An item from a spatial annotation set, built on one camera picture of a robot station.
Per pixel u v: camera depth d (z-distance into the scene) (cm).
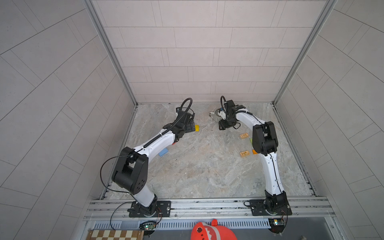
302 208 73
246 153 89
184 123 68
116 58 91
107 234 62
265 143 62
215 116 101
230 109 82
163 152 89
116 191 46
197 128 100
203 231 60
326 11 72
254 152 64
